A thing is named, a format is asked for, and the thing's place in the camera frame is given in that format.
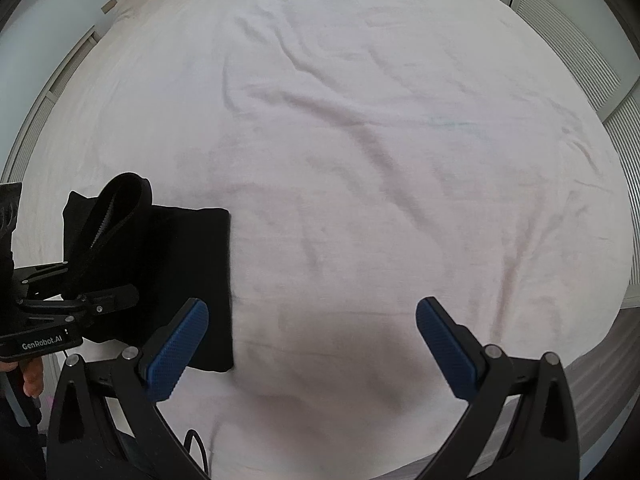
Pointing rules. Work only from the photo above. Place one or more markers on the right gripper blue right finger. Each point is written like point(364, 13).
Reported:
point(542, 439)

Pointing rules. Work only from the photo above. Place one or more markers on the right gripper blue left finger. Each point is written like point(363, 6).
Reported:
point(105, 422)

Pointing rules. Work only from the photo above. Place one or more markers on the black pants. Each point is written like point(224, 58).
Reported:
point(142, 261)

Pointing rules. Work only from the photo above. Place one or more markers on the person's left hand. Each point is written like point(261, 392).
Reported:
point(32, 373)

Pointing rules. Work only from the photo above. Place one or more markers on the white radiator cover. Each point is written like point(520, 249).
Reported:
point(29, 133)

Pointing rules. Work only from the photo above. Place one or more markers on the white louvered wardrobe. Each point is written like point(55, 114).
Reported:
point(594, 46)

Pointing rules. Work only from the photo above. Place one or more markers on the wooden wall switch plate left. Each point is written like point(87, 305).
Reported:
point(107, 7)

